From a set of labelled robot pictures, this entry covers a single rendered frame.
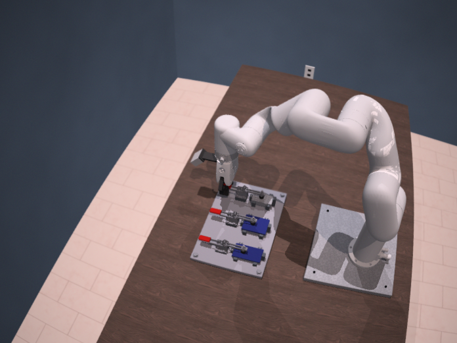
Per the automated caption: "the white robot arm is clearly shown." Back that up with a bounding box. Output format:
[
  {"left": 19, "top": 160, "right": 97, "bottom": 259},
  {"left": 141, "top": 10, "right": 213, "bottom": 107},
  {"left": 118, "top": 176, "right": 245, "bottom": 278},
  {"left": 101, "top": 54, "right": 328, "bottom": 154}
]
[{"left": 190, "top": 89, "right": 406, "bottom": 268}]

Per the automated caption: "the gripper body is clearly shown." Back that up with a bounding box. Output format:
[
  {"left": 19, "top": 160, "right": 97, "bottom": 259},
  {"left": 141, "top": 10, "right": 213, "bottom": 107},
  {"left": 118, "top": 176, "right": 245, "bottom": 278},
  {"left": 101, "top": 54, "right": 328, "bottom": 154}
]
[{"left": 215, "top": 156, "right": 238, "bottom": 186}]

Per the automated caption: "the blue flat plate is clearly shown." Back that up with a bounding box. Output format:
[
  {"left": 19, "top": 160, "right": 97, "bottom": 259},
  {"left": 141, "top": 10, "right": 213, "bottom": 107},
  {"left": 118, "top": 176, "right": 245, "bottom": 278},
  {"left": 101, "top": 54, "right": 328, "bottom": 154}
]
[
  {"left": 241, "top": 216, "right": 270, "bottom": 237},
  {"left": 232, "top": 245, "right": 264, "bottom": 264}
]

